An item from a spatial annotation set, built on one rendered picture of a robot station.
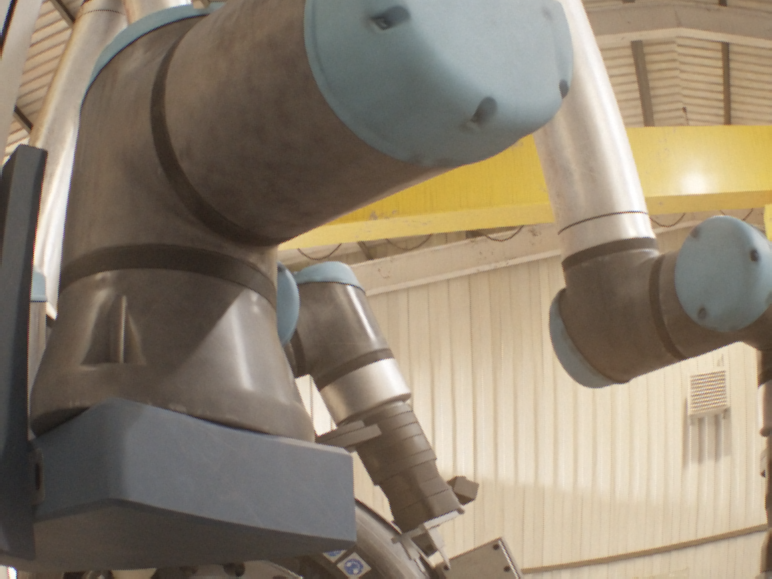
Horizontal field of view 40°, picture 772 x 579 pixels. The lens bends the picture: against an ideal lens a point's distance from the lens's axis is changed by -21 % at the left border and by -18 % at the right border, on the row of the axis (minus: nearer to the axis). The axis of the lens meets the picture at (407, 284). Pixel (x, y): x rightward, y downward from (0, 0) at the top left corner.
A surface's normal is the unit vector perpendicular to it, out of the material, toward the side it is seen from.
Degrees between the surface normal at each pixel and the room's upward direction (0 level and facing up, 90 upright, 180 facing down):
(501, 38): 94
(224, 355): 70
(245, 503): 90
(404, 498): 111
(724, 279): 90
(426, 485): 65
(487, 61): 94
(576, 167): 103
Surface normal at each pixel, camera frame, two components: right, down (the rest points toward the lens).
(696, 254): -0.63, -0.25
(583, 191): -0.43, -0.08
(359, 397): -0.18, -0.15
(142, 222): 0.06, -0.35
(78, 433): -0.78, -0.20
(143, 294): 0.03, -0.65
